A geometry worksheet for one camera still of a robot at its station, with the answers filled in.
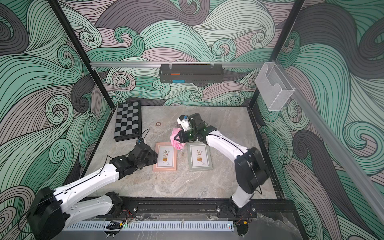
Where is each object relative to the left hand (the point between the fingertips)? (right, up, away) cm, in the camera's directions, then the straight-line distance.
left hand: (153, 155), depth 82 cm
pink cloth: (+14, +7, -3) cm, 16 cm away
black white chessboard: (-24, +18, +24) cm, 38 cm away
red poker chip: (-3, +17, +28) cm, 33 cm away
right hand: (+13, +10, +1) cm, 16 cm away
